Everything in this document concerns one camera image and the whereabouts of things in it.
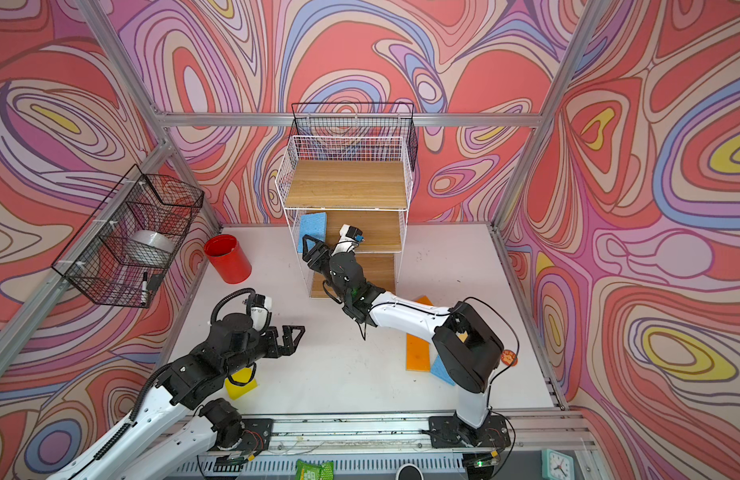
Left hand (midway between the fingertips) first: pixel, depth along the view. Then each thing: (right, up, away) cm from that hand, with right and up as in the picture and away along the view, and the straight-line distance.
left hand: (296, 328), depth 74 cm
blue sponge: (+2, +27, +8) cm, 29 cm away
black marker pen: (-37, +9, -2) cm, 38 cm away
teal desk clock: (+62, -30, -7) cm, 69 cm away
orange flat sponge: (+33, -11, +12) cm, 36 cm away
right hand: (+3, +21, +4) cm, 21 cm away
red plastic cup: (-28, +19, +20) cm, 39 cm away
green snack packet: (+4, -31, -7) cm, 32 cm away
